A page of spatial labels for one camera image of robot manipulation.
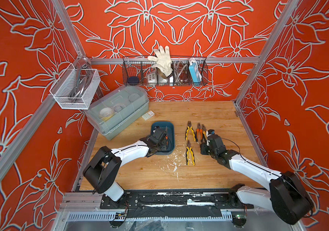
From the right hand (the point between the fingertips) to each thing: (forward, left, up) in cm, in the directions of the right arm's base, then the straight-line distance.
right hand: (199, 144), depth 88 cm
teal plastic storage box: (-1, +18, -1) cm, 18 cm away
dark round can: (+40, +45, +20) cm, 64 cm away
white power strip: (+37, +31, +24) cm, 54 cm away
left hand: (+2, +22, -1) cm, 22 cm away
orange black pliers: (+16, -3, -5) cm, 17 cm away
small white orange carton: (+28, +35, -4) cm, 45 cm away
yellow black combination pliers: (+17, +4, -5) cm, 18 cm away
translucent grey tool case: (+15, +55, +14) cm, 58 cm away
